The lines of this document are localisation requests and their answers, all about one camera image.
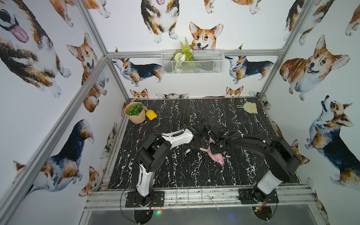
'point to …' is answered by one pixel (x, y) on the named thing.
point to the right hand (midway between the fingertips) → (213, 149)
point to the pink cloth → (217, 157)
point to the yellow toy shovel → (150, 114)
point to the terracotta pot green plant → (136, 112)
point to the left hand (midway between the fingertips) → (195, 146)
